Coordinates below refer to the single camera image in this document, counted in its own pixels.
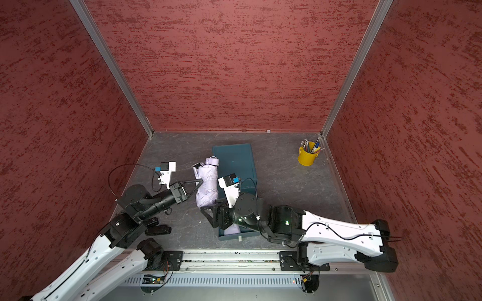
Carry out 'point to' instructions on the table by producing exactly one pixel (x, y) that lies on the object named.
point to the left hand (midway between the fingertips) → (202, 187)
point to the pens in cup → (311, 147)
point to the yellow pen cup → (306, 158)
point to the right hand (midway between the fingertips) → (209, 212)
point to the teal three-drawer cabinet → (239, 159)
